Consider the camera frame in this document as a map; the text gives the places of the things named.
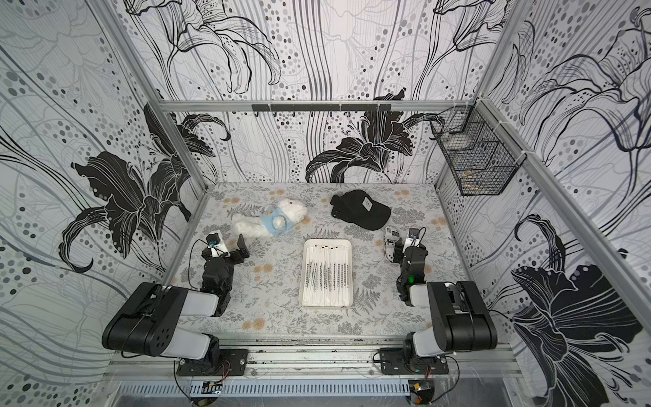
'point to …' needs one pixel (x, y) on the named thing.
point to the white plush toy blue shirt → (273, 220)
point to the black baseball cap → (358, 208)
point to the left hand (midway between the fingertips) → (233, 240)
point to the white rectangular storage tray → (311, 276)
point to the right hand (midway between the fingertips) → (413, 237)
